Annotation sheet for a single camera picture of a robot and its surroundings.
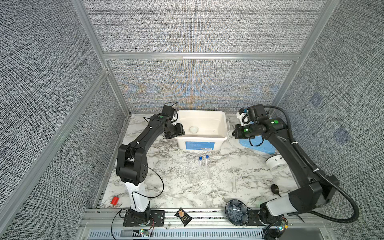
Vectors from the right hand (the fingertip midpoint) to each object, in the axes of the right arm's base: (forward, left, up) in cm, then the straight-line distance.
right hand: (233, 132), depth 79 cm
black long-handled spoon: (-22, -23, -24) cm, 40 cm away
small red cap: (-28, +62, -22) cm, 72 cm away
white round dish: (+19, +21, -20) cm, 35 cm away
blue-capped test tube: (-11, +18, -8) cm, 23 cm away
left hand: (+7, +28, -10) cm, 31 cm away
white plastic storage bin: (+19, +13, -21) cm, 31 cm away
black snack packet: (-35, +26, -21) cm, 49 cm away
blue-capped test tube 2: (-11, +14, -8) cm, 19 cm away
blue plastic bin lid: (-14, -6, +10) cm, 18 cm away
